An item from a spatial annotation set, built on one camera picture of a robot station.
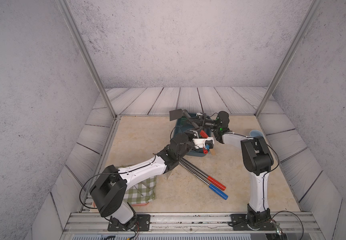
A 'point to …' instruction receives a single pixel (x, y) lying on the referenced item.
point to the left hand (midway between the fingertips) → (203, 129)
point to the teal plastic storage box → (190, 121)
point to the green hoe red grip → (205, 151)
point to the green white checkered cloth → (143, 192)
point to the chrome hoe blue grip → (201, 179)
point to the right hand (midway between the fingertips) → (189, 120)
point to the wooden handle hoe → (212, 152)
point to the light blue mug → (255, 133)
